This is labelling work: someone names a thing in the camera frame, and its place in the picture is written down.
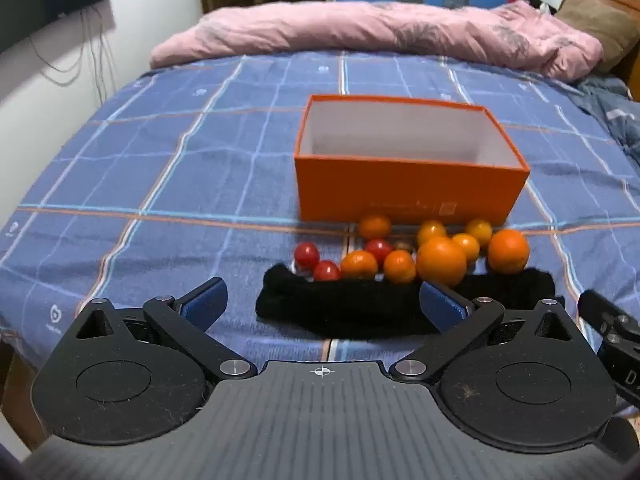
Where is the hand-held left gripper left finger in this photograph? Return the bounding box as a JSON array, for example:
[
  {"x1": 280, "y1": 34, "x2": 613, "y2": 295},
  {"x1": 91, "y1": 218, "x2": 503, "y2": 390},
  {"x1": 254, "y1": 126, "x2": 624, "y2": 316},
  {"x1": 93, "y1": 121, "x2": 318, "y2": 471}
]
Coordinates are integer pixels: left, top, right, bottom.
[{"x1": 67, "y1": 277, "x2": 257, "y2": 382}]

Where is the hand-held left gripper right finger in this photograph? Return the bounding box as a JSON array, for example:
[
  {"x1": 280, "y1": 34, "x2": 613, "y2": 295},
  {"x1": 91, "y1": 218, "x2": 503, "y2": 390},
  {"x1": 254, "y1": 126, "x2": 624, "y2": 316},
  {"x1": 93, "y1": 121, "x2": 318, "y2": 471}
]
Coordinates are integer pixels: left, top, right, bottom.
[{"x1": 389, "y1": 280, "x2": 585, "y2": 382}]

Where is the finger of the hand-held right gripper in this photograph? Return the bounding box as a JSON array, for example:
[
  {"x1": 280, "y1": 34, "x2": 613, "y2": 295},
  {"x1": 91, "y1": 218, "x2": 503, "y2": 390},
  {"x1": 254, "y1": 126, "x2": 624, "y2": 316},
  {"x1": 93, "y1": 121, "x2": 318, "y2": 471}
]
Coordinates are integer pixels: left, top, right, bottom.
[{"x1": 578, "y1": 288, "x2": 640, "y2": 347}]

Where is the large orange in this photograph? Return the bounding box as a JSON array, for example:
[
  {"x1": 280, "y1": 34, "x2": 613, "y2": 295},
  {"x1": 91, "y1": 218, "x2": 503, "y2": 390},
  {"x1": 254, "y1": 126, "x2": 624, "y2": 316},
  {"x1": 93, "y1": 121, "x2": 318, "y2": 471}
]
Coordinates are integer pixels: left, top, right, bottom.
[
  {"x1": 487, "y1": 229, "x2": 531, "y2": 275},
  {"x1": 416, "y1": 236, "x2": 468, "y2": 288}
]

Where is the small orange mandarin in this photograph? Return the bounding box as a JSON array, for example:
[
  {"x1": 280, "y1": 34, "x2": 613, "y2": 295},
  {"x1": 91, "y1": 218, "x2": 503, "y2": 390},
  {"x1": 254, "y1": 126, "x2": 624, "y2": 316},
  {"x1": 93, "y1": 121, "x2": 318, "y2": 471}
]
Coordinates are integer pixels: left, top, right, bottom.
[
  {"x1": 340, "y1": 250, "x2": 379, "y2": 281},
  {"x1": 383, "y1": 250, "x2": 417, "y2": 284},
  {"x1": 358, "y1": 214, "x2": 392, "y2": 241}
]

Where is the small yellow-orange kumquat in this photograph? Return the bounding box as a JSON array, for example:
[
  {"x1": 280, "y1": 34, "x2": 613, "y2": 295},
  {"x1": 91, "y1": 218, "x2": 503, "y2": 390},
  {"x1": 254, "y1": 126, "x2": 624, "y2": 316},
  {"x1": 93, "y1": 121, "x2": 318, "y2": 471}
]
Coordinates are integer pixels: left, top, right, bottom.
[
  {"x1": 417, "y1": 220, "x2": 449, "y2": 246},
  {"x1": 451, "y1": 233, "x2": 481, "y2": 264},
  {"x1": 465, "y1": 218, "x2": 494, "y2": 249}
]

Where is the red cherry tomato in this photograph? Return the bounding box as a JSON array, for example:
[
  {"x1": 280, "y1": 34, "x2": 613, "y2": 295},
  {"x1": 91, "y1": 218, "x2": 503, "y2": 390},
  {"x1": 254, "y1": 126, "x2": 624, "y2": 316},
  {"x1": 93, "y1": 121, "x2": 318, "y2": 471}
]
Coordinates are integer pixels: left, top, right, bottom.
[
  {"x1": 313, "y1": 260, "x2": 342, "y2": 282},
  {"x1": 293, "y1": 242, "x2": 321, "y2": 270},
  {"x1": 364, "y1": 239, "x2": 394, "y2": 261}
]

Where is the black knit cloth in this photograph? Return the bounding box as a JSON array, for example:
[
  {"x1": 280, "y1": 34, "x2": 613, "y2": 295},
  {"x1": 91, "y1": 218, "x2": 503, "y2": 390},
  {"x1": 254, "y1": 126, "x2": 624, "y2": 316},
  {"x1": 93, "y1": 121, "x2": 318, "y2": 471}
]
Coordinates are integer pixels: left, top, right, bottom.
[{"x1": 255, "y1": 263, "x2": 556, "y2": 339}]

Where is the blue plaid bed sheet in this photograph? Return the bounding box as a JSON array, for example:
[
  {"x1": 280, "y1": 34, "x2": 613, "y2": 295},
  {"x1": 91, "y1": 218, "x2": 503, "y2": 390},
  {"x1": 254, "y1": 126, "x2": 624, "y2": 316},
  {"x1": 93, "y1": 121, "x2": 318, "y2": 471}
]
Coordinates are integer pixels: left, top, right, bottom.
[{"x1": 0, "y1": 49, "x2": 640, "y2": 378}]

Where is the orange cardboard box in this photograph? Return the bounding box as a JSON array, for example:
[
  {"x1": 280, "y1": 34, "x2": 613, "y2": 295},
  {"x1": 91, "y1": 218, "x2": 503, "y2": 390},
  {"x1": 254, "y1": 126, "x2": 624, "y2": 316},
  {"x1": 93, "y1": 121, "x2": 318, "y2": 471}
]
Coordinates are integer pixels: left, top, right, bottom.
[{"x1": 293, "y1": 94, "x2": 532, "y2": 226}]

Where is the grey-blue blanket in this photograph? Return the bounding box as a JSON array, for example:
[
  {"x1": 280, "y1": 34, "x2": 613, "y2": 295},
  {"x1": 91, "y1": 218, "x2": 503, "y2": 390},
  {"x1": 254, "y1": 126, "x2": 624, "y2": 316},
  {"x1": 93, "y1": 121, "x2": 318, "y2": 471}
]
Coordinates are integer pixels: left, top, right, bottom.
[{"x1": 569, "y1": 74, "x2": 640, "y2": 177}]

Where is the brown pillow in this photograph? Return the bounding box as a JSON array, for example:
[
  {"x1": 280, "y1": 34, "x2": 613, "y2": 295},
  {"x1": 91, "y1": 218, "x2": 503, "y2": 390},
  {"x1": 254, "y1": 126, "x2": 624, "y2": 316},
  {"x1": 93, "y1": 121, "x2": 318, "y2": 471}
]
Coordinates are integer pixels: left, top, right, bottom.
[{"x1": 555, "y1": 0, "x2": 640, "y2": 74}]

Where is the pink quilt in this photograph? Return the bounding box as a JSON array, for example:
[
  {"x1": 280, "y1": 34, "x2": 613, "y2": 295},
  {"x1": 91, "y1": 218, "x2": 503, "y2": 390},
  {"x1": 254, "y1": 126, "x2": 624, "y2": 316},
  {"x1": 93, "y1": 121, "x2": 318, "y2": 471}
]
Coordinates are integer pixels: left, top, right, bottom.
[{"x1": 149, "y1": 0, "x2": 604, "y2": 82}]

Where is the wooden bed frame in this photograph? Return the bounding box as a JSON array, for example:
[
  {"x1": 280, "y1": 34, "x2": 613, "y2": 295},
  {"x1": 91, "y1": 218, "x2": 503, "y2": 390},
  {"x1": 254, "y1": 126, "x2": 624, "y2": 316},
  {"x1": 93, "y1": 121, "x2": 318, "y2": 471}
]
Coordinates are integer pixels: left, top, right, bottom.
[{"x1": 0, "y1": 341, "x2": 49, "y2": 454}]

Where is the dangling wall cable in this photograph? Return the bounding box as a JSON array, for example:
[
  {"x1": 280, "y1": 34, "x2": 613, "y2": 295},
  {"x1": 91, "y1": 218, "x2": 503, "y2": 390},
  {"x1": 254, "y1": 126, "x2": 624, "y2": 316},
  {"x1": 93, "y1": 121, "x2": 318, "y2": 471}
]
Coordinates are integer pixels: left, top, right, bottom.
[{"x1": 27, "y1": 2, "x2": 117, "y2": 105}]

